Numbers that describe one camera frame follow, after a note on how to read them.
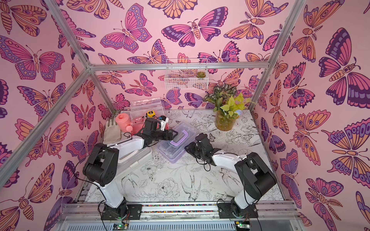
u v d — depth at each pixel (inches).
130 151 24.1
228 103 36.2
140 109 43.7
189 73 37.3
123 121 39.4
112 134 41.2
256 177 17.7
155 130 30.9
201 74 36.4
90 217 28.7
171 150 34.1
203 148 27.5
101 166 19.2
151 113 41.8
